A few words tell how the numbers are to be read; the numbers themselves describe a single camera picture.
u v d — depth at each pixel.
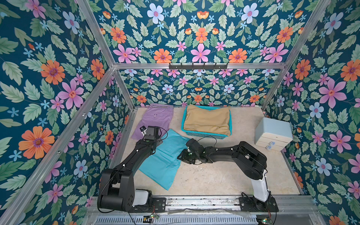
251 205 0.72
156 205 0.74
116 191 0.43
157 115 1.13
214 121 1.00
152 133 0.69
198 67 0.93
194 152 0.73
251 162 0.51
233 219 0.70
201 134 0.96
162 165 0.88
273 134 0.86
